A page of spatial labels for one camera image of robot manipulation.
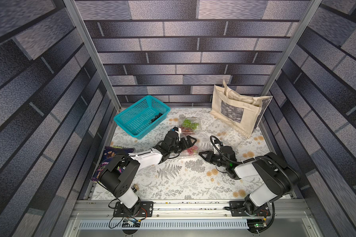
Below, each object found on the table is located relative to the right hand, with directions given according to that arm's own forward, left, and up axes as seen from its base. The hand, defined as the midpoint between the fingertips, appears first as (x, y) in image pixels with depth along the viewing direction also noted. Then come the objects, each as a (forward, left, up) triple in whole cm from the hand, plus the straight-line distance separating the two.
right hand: (198, 153), depth 89 cm
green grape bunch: (+23, +6, +1) cm, 24 cm away
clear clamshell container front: (+29, -1, -2) cm, 29 cm away
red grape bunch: (+18, +7, 0) cm, 19 cm away
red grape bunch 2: (+3, +3, -2) cm, 5 cm away
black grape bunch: (+30, +30, 0) cm, 42 cm away
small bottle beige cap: (-21, +35, -1) cm, 41 cm away
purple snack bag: (+3, +60, -6) cm, 60 cm away
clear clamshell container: (+1, +8, -4) cm, 10 cm away
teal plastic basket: (+32, +42, -4) cm, 53 cm away
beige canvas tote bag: (+22, -30, +12) cm, 39 cm away
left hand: (+3, +3, +8) cm, 9 cm away
